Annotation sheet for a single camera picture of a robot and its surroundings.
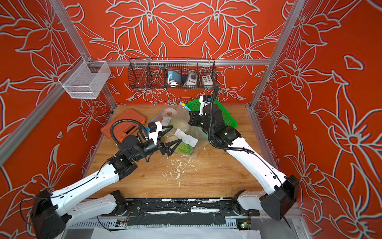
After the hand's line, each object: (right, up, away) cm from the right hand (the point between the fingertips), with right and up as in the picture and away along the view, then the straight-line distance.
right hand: (185, 111), depth 69 cm
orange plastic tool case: (-43, -10, +29) cm, 53 cm away
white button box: (+13, +22, +25) cm, 36 cm away
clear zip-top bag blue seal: (-1, +1, +2) cm, 3 cm away
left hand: (-4, -10, -6) cm, 12 cm away
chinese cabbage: (-2, -10, +8) cm, 13 cm away
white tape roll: (-14, +1, +45) cm, 47 cm away
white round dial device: (+3, +21, +21) cm, 30 cm away
